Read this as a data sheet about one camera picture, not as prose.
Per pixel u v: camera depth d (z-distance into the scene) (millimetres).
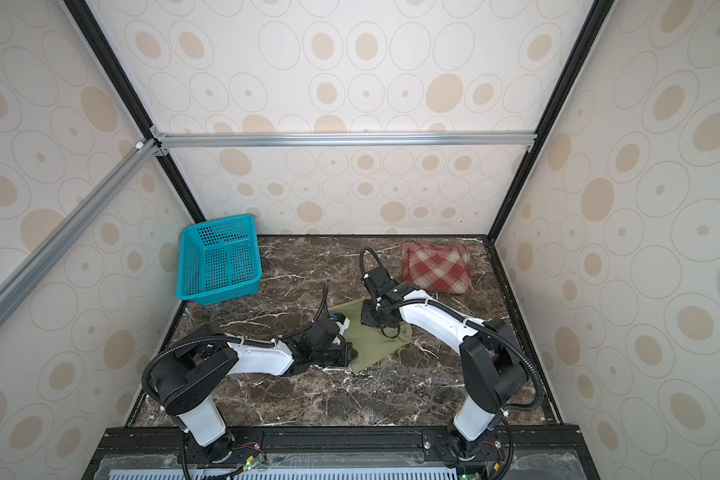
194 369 466
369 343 880
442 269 1070
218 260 1126
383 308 634
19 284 546
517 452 727
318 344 704
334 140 1525
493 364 453
